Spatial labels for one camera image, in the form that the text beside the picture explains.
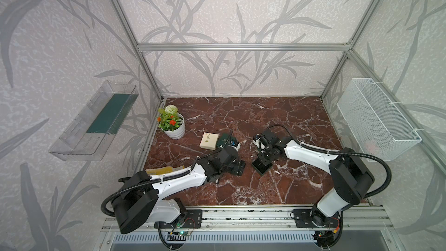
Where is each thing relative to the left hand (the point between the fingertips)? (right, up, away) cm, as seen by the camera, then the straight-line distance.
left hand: (240, 163), depth 83 cm
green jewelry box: (-8, +9, +16) cm, 20 cm away
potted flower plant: (-35, +20, +6) cm, 41 cm away
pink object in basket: (+56, +10, -9) cm, 58 cm away
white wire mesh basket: (+51, +19, -18) cm, 58 cm away
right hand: (+11, +2, +7) cm, 13 cm away
